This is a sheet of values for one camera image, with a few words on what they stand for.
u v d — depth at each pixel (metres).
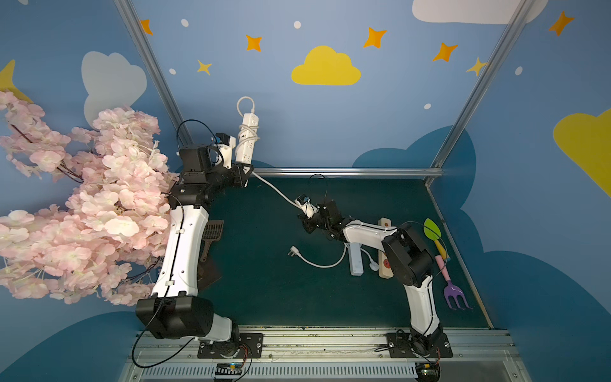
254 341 0.76
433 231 0.97
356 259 0.90
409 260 0.55
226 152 0.63
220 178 0.60
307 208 0.84
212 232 1.01
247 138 0.69
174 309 0.38
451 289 0.86
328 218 0.78
